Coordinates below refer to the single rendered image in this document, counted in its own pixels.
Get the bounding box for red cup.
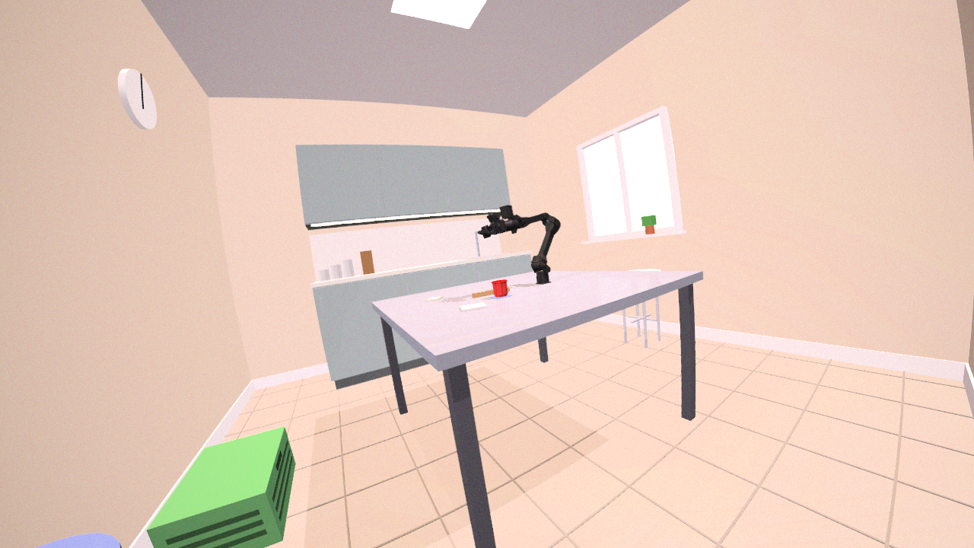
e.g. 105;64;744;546
492;280;508;298

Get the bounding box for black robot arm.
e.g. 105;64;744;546
487;205;562;285

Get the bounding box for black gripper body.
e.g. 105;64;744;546
481;218;508;238

